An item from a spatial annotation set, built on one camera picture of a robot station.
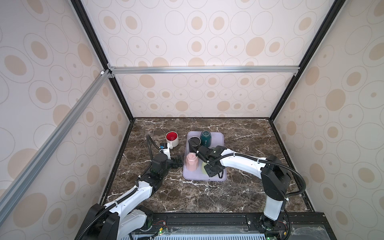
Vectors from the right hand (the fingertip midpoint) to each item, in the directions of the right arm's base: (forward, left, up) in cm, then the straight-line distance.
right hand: (213, 171), depth 87 cm
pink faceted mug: (+3, +13, +5) cm, 14 cm away
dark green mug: (+21, +3, +4) cm, 21 cm away
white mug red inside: (+25, +27, +1) cm, 36 cm away
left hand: (+6, +18, +11) cm, 22 cm away
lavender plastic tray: (+26, -5, -3) cm, 27 cm away
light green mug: (-4, +6, +9) cm, 12 cm away
